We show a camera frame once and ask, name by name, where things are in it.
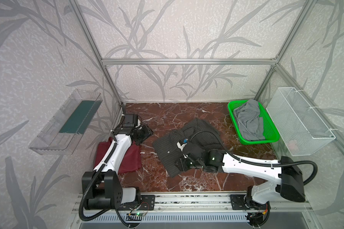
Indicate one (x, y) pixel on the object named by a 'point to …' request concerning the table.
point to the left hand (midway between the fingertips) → (152, 128)
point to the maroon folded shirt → (132, 161)
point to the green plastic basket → (271, 133)
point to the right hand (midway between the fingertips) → (177, 158)
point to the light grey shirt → (251, 125)
